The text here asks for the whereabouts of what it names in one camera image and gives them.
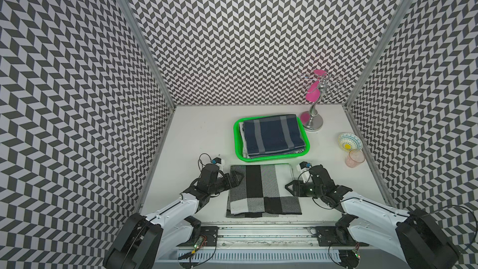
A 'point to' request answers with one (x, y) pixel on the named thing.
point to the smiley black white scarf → (244, 144)
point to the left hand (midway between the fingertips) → (236, 180)
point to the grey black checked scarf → (262, 192)
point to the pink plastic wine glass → (313, 90)
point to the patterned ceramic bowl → (348, 142)
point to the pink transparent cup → (355, 158)
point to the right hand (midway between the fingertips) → (290, 190)
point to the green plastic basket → (272, 158)
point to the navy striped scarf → (272, 136)
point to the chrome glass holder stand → (310, 120)
